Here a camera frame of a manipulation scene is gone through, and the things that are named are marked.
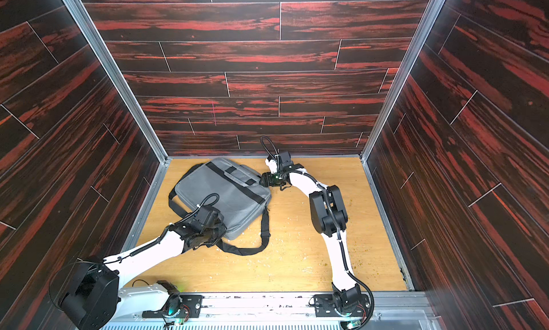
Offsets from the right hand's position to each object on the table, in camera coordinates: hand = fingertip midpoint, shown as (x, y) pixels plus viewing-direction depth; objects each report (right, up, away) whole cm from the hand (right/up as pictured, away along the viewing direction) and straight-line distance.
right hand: (269, 180), depth 105 cm
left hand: (-16, -20, -17) cm, 31 cm away
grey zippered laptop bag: (-13, -6, -7) cm, 16 cm away
